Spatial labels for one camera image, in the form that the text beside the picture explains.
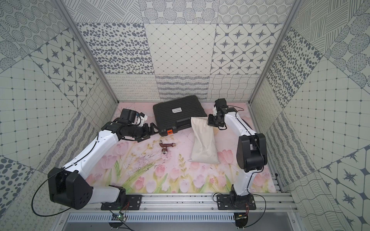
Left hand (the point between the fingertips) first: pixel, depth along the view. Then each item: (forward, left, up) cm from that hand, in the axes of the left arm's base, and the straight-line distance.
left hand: (154, 130), depth 80 cm
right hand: (+11, -34, -8) cm, 36 cm away
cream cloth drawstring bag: (-5, -29, -12) cm, 32 cm away
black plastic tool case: (+21, -8, -12) cm, 26 cm away
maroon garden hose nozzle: (0, -3, -17) cm, 18 cm away
